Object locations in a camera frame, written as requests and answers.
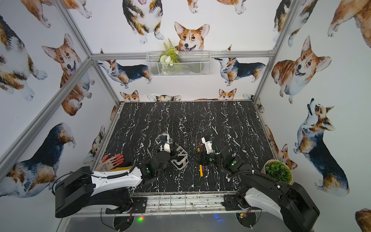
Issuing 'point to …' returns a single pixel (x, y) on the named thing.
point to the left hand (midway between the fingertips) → (177, 140)
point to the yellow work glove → (121, 168)
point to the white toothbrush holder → (181, 161)
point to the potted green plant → (278, 170)
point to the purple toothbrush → (203, 168)
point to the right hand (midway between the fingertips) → (194, 155)
